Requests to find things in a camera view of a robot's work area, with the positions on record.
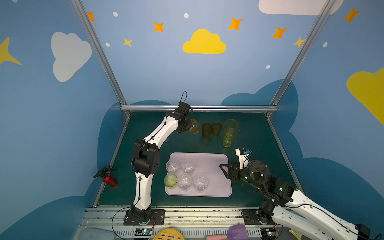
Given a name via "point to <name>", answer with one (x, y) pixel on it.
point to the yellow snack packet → (297, 234)
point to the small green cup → (170, 181)
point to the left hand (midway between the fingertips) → (190, 126)
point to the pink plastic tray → (207, 165)
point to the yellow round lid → (169, 234)
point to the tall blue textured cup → (167, 139)
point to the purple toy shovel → (235, 232)
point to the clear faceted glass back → (188, 166)
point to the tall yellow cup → (231, 123)
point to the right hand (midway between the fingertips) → (227, 163)
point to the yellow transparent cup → (194, 128)
